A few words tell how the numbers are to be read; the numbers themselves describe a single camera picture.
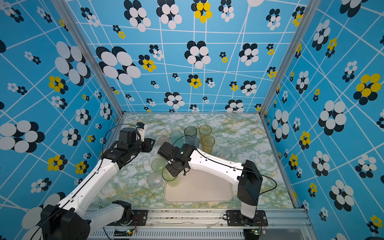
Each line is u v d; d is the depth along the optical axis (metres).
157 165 0.91
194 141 0.94
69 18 0.72
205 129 1.08
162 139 0.97
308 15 0.70
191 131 0.97
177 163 0.51
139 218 0.73
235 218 0.72
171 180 0.72
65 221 0.38
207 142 0.94
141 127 0.70
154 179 0.85
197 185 0.85
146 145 0.71
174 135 0.97
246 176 0.48
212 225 0.72
